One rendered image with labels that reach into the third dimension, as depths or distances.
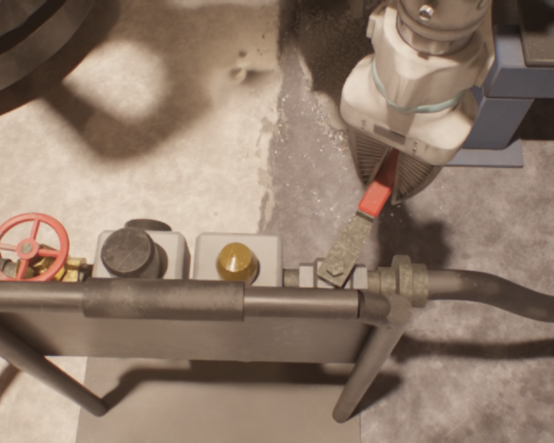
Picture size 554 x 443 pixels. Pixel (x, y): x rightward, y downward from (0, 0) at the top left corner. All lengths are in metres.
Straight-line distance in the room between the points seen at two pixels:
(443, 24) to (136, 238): 0.32
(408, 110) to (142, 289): 0.23
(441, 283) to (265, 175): 0.60
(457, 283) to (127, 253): 0.30
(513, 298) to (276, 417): 0.48
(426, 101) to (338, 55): 0.85
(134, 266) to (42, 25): 0.72
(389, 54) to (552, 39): 0.64
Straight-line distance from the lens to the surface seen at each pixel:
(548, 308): 0.77
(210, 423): 1.07
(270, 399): 1.07
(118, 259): 0.61
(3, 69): 1.27
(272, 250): 0.65
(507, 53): 1.09
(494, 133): 1.23
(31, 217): 0.65
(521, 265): 1.20
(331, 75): 1.32
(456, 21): 0.45
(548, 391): 1.16
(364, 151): 0.64
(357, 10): 1.08
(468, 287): 0.67
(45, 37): 1.28
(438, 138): 0.53
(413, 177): 0.64
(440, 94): 0.50
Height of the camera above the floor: 1.06
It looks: 66 degrees down
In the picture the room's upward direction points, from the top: straight up
